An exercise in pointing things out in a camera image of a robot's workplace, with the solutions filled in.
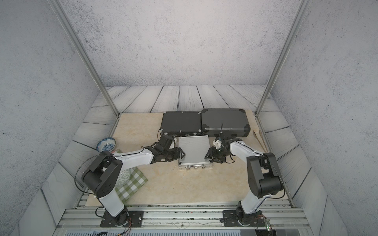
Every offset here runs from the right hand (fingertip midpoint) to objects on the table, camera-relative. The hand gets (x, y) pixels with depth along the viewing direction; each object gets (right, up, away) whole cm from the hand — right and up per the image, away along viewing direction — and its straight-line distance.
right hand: (208, 158), depth 89 cm
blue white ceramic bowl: (-68, +7, +11) cm, 69 cm away
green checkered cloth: (-42, -11, -3) cm, 43 cm away
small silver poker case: (-8, +4, +12) cm, 15 cm away
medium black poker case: (-18, +21, +19) cm, 34 cm away
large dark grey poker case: (+6, +23, +20) cm, 31 cm away
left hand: (-14, +1, +1) cm, 14 cm away
